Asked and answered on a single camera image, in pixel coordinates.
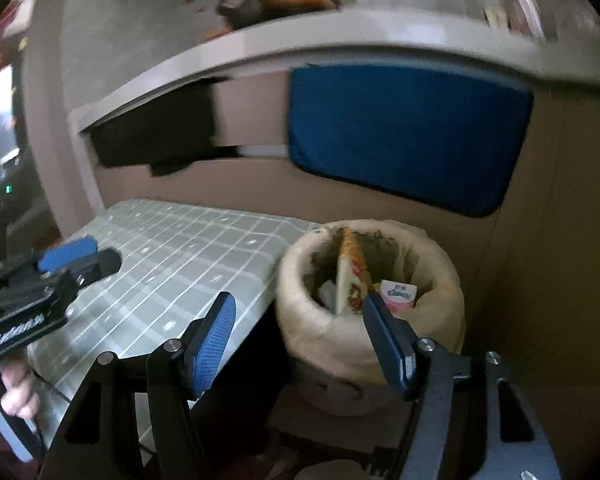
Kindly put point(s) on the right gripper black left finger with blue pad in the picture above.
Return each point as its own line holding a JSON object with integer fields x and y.
{"x": 180, "y": 371}

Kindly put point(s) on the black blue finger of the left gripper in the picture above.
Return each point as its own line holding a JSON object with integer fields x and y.
{"x": 82, "y": 259}

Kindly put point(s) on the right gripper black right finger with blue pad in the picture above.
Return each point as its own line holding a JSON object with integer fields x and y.
{"x": 424, "y": 374}

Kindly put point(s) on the pink Kleenex tissue pack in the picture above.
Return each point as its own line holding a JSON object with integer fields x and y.
{"x": 398, "y": 297}

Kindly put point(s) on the yellow snack wrapper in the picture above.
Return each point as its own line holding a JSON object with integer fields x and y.
{"x": 352, "y": 280}

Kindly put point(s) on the person's left hand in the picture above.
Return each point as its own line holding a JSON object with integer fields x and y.
{"x": 20, "y": 398}

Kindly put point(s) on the grey grid tablecloth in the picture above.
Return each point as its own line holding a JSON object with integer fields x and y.
{"x": 175, "y": 260}

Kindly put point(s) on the black cloth under counter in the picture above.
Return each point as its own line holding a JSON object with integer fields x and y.
{"x": 167, "y": 134}

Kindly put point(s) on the blue cushion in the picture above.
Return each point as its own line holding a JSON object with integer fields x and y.
{"x": 442, "y": 139}

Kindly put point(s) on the dark frying pan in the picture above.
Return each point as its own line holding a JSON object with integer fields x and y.
{"x": 239, "y": 14}

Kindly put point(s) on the grey counter ledge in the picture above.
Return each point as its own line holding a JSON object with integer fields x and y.
{"x": 289, "y": 42}

